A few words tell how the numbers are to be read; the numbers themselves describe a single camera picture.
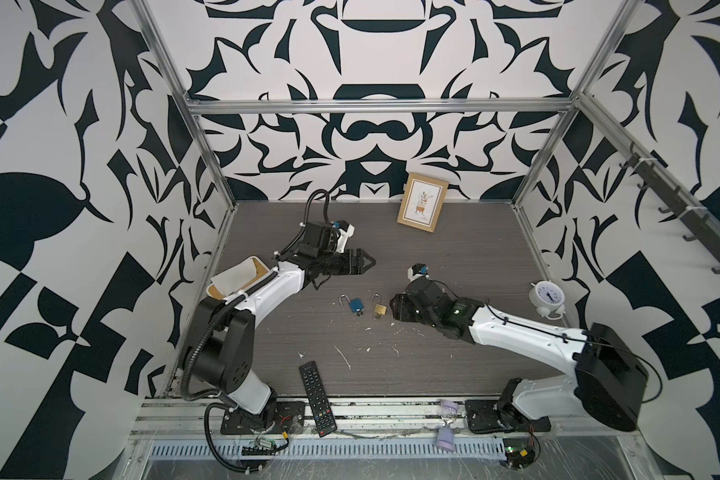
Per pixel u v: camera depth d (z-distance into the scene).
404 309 0.74
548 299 0.92
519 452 0.71
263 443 0.71
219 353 0.44
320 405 0.75
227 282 0.89
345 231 0.81
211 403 0.66
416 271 0.76
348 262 0.76
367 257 0.81
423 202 1.08
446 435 0.70
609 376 0.42
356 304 0.94
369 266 0.80
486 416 0.74
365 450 0.78
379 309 0.92
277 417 0.73
